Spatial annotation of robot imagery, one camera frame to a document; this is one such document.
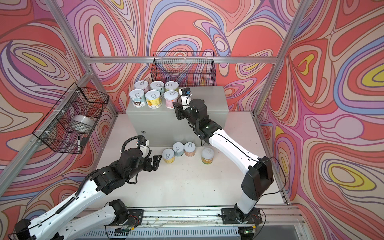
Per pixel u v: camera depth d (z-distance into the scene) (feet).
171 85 2.57
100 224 1.89
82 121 2.39
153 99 2.31
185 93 1.95
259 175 1.39
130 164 1.77
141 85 2.57
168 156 2.93
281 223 2.44
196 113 1.80
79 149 2.28
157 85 2.52
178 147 3.05
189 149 3.05
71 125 2.31
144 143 2.10
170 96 2.37
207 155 2.90
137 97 2.36
